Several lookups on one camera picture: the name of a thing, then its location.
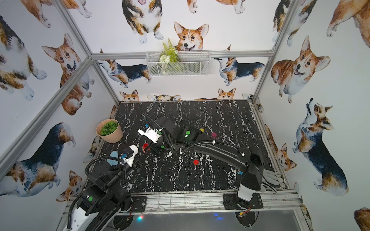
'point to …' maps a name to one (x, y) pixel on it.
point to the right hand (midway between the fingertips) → (144, 149)
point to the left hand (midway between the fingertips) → (147, 146)
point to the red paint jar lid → (196, 161)
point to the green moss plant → (109, 128)
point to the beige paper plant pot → (113, 137)
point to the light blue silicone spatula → (114, 154)
